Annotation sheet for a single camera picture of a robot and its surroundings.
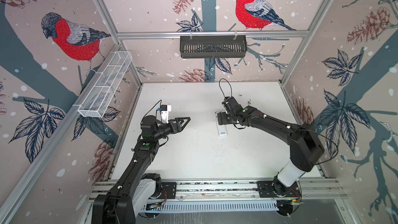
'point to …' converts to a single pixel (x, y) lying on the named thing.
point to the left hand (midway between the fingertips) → (185, 121)
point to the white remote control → (222, 128)
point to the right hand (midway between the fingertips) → (223, 118)
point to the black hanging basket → (213, 46)
